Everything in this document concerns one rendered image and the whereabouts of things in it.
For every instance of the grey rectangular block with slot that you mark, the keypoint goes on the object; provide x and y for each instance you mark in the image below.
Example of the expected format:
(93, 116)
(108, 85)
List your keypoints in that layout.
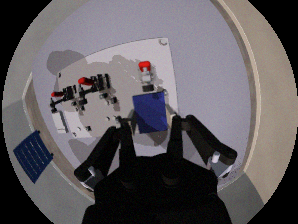
(60, 122)

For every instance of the grey fixture plate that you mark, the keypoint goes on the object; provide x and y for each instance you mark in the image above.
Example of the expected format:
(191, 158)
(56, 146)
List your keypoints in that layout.
(120, 63)

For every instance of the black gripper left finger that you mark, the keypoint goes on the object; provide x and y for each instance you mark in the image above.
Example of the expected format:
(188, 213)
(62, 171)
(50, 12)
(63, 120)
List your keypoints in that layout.
(97, 165)

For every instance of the blue rectangular block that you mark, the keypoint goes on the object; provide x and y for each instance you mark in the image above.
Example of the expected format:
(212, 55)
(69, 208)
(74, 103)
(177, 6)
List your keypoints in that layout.
(150, 112)

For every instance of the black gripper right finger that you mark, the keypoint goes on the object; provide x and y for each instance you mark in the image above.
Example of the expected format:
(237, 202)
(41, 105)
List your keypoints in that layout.
(218, 157)

